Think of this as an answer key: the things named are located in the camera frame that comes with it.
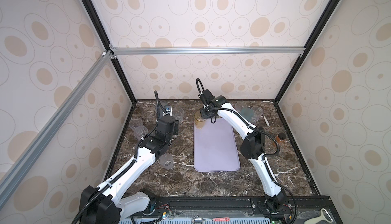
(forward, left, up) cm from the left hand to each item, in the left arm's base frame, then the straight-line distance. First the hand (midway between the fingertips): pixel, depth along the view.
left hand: (174, 117), depth 78 cm
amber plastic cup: (+10, -13, -18) cm, 24 cm away
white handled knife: (+16, -60, -25) cm, 67 cm away
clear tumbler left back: (+12, +31, -22) cm, 40 cm away
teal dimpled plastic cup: (+19, -46, -20) cm, 54 cm away
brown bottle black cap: (-3, -60, -16) cm, 62 cm away
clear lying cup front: (-14, +6, -23) cm, 28 cm away
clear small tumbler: (+20, +3, -22) cm, 30 cm away
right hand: (+12, -16, -13) cm, 24 cm away
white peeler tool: (-41, -71, -22) cm, 85 cm away
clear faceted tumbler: (+30, -43, -24) cm, 58 cm away
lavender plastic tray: (-5, -22, -25) cm, 34 cm away
